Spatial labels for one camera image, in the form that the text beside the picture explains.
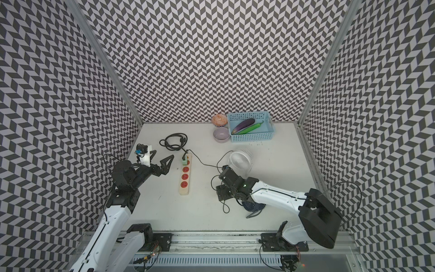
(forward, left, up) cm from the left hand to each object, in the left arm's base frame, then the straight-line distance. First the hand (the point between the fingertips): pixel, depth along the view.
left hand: (163, 155), depth 77 cm
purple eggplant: (+37, -41, -18) cm, 58 cm away
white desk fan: (+5, -37, -15) cm, 41 cm away
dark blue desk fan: (-18, -41, -16) cm, 48 cm away
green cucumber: (+33, -45, -18) cm, 59 cm away
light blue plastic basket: (+33, -56, -22) cm, 69 cm away
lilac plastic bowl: (+28, -26, -19) cm, 42 cm away
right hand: (-11, -28, -17) cm, 35 cm away
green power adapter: (+6, -6, -16) cm, 18 cm away
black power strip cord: (+25, -1, -20) cm, 32 cm away
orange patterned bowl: (+43, -24, -20) cm, 53 cm away
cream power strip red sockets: (-1, -7, -19) cm, 21 cm away
